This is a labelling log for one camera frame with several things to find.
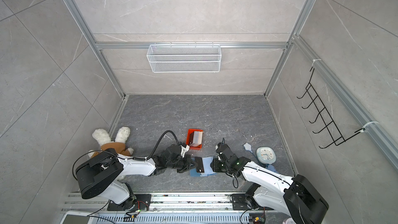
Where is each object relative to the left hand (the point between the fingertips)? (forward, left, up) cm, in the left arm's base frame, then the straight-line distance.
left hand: (199, 163), depth 81 cm
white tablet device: (-21, +53, 0) cm, 57 cm away
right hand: (+1, -7, -4) cm, 8 cm away
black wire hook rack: (+9, -56, +27) cm, 63 cm away
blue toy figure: (+10, -30, -4) cm, 32 cm away
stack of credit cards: (+15, +1, 0) cm, 15 cm away
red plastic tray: (+17, +5, -4) cm, 18 cm away
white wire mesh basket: (+61, +8, +25) cm, 66 cm away
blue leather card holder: (-1, -4, -5) cm, 7 cm away
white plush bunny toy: (+15, +54, +3) cm, 56 cm away
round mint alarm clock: (+4, -38, -2) cm, 38 cm away
